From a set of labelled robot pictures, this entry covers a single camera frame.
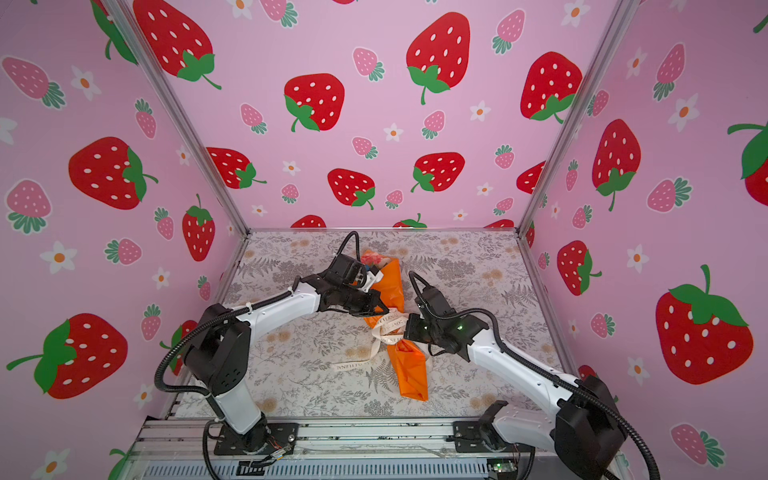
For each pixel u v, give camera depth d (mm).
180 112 858
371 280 817
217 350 472
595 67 769
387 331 833
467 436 733
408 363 800
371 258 999
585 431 397
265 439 710
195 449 730
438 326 610
